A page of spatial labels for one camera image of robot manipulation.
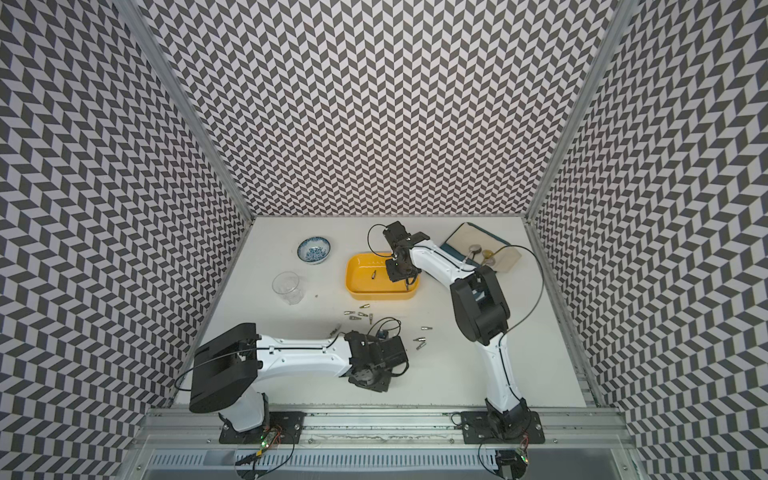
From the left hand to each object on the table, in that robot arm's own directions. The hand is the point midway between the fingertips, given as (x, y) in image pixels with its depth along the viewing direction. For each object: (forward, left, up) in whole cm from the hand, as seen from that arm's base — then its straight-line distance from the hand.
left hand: (377, 386), depth 79 cm
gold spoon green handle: (+43, -37, +2) cm, 57 cm away
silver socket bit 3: (+13, -12, +1) cm, 18 cm away
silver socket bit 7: (+21, +6, -1) cm, 22 cm away
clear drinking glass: (+29, +30, +5) cm, 42 cm away
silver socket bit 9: (+20, +3, -1) cm, 20 cm away
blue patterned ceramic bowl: (+46, +26, +1) cm, 53 cm away
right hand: (+32, -7, +4) cm, 33 cm away
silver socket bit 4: (+12, -13, +1) cm, 17 cm away
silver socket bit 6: (+22, +10, 0) cm, 24 cm away
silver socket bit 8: (+20, +8, 0) cm, 21 cm away
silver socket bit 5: (+23, +5, +1) cm, 24 cm away
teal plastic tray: (+49, -33, +1) cm, 59 cm away
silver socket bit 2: (+16, -14, +1) cm, 21 cm away
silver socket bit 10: (+16, +13, +1) cm, 21 cm away
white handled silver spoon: (+45, -33, +3) cm, 56 cm away
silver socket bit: (+36, +3, +1) cm, 36 cm away
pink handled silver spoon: (+41, -38, +1) cm, 56 cm away
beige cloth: (+42, -44, +2) cm, 61 cm away
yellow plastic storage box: (+35, +5, -1) cm, 35 cm away
